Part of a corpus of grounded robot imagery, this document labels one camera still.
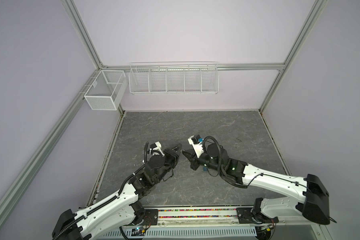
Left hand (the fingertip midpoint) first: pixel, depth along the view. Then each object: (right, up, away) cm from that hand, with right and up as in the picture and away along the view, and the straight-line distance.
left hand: (184, 147), depth 70 cm
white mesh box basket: (-53, +35, +31) cm, 71 cm away
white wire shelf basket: (-7, +42, +28) cm, 51 cm away
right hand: (0, -3, -1) cm, 3 cm away
